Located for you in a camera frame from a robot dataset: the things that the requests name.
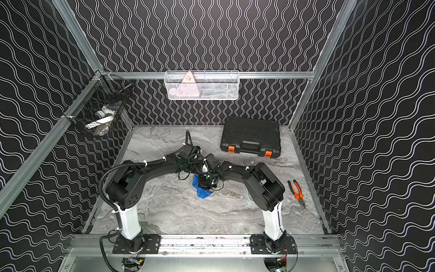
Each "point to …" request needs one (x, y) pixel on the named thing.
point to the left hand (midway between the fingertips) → (202, 166)
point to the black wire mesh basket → (97, 105)
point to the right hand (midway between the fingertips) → (196, 188)
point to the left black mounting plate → (151, 245)
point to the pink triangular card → (188, 87)
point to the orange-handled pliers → (298, 195)
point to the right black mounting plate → (257, 246)
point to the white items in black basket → (105, 116)
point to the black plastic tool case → (257, 136)
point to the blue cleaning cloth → (202, 192)
